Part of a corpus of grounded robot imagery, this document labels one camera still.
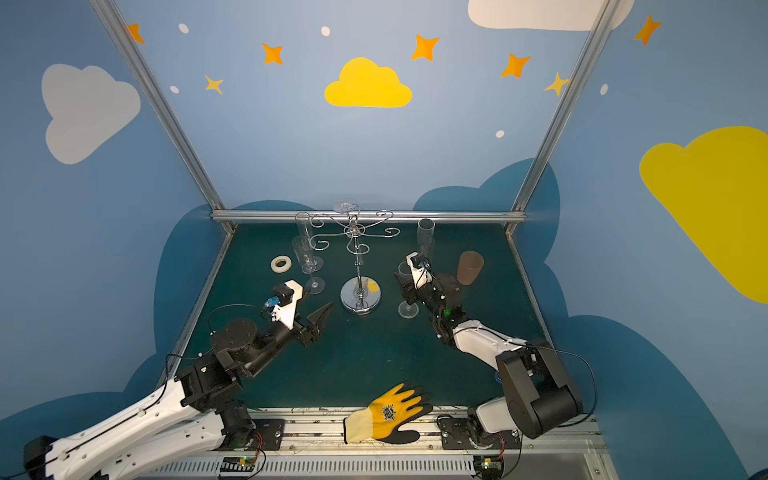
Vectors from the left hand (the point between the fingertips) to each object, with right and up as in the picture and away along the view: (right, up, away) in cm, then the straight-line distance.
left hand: (318, 293), depth 65 cm
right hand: (+22, +5, +21) cm, 30 cm away
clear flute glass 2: (+29, +15, +35) cm, 48 cm away
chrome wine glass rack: (+6, -5, +36) cm, 37 cm away
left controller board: (-22, -43, +7) cm, 49 cm away
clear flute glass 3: (-11, +16, +32) cm, 38 cm away
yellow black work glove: (+14, -34, +10) cm, 38 cm away
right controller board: (+41, -45, +8) cm, 61 cm away
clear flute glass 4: (-10, +11, +25) cm, 29 cm away
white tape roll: (-23, +3, +42) cm, 48 cm away
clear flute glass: (+22, -9, +31) cm, 39 cm away
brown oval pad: (+44, +4, +35) cm, 56 cm away
